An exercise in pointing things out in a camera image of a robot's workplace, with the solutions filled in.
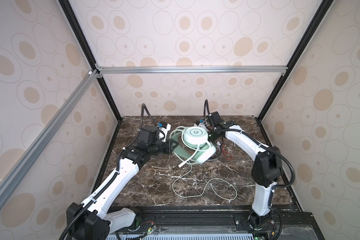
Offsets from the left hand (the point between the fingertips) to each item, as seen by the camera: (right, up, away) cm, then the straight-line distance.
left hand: (182, 144), depth 72 cm
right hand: (+8, +1, +17) cm, 19 cm away
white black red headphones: (+24, -4, +29) cm, 38 cm away
